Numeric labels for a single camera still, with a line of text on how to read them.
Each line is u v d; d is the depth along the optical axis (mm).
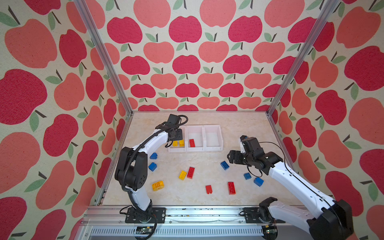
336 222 378
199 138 1021
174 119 746
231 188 819
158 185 804
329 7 698
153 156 944
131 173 479
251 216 733
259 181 834
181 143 983
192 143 1010
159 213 754
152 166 903
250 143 616
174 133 763
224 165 912
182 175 875
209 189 822
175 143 987
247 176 879
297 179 477
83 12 707
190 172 882
